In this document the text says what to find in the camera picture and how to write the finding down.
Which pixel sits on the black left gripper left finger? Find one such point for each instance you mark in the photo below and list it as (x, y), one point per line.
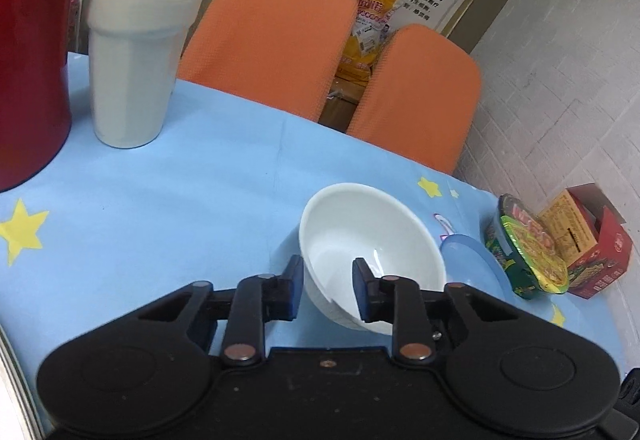
(194, 311)

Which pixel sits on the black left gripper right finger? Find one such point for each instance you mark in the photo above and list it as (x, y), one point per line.
(426, 324)

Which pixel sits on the white ceramic bowl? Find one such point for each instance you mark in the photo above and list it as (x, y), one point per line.
(347, 221)

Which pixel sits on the blue plastic bowl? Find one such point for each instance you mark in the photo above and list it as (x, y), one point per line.
(468, 261)

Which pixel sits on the blue cartoon tablecloth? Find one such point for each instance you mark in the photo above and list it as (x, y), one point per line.
(218, 197)

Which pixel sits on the green instant noodle cup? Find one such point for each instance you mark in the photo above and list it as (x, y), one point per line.
(525, 250)

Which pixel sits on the red cardboard food box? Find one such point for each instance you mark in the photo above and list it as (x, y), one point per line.
(589, 233)

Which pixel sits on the right orange chair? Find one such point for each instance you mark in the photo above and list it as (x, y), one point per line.
(420, 100)

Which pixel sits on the orange chair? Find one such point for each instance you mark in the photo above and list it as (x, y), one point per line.
(280, 53)
(420, 100)

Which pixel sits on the left orange chair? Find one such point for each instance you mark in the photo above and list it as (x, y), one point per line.
(280, 53)

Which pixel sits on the yellow snack bag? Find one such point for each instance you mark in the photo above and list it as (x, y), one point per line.
(366, 39)

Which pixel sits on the white travel cup with lid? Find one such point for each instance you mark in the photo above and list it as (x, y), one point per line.
(134, 49)

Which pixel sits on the red thermos jug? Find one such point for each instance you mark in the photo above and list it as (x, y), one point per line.
(35, 108)

